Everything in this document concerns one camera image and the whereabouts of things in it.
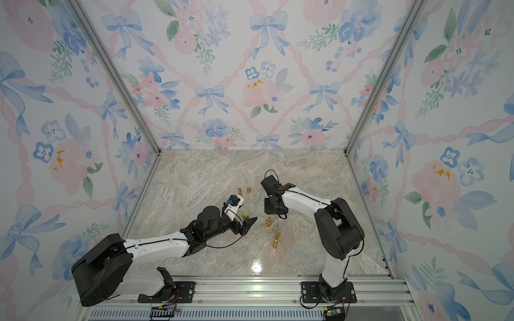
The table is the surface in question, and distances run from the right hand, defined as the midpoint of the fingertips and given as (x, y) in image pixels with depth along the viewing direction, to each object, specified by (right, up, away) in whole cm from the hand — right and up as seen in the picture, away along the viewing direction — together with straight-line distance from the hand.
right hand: (272, 208), depth 93 cm
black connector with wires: (-41, -34, -21) cm, 57 cm away
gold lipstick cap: (-11, +8, +8) cm, 16 cm away
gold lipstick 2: (-2, -5, -5) cm, 8 cm away
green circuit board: (+21, -35, -21) cm, 45 cm away
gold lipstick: (-16, +8, +5) cm, 18 cm away
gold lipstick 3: (+1, -13, -11) cm, 17 cm away
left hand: (-10, +2, -13) cm, 17 cm away
